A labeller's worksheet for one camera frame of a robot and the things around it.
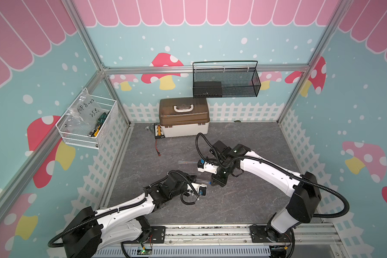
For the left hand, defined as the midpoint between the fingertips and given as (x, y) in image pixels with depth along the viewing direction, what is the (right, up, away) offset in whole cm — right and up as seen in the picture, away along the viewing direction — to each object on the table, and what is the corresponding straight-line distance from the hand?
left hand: (194, 177), depth 81 cm
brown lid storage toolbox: (-7, +33, +17) cm, 38 cm away
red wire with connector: (-26, +14, +26) cm, 39 cm away
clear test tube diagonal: (+4, -1, -3) cm, 6 cm away
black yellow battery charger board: (-26, +24, +31) cm, 47 cm away
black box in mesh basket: (+8, +51, +21) cm, 56 cm away
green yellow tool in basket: (-43, +28, -8) cm, 52 cm away
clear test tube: (-6, +5, +18) cm, 20 cm away
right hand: (+9, -1, -4) cm, 10 cm away
